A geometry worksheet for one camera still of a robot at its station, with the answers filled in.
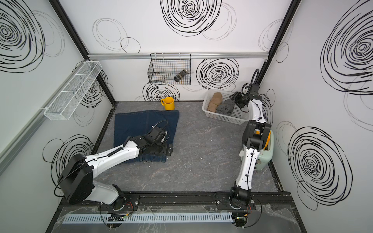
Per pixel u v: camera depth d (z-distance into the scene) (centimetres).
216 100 115
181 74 92
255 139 62
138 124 104
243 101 86
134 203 73
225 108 96
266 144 62
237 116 102
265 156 75
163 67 96
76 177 42
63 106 72
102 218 69
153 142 65
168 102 109
